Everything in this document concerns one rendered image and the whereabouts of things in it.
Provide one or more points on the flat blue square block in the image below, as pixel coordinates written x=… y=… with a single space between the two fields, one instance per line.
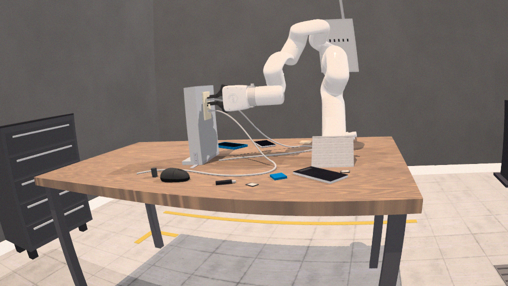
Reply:
x=278 y=176

